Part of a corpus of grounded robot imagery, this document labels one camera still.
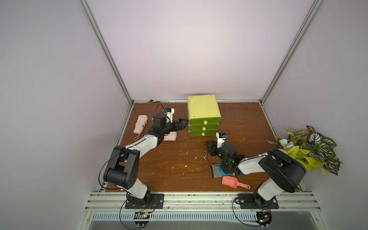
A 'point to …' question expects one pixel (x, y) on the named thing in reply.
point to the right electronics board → (263, 217)
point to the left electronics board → (142, 215)
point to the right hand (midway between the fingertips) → (208, 140)
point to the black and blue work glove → (217, 172)
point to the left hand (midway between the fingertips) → (185, 121)
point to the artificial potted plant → (308, 147)
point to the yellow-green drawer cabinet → (204, 116)
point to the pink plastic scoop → (232, 182)
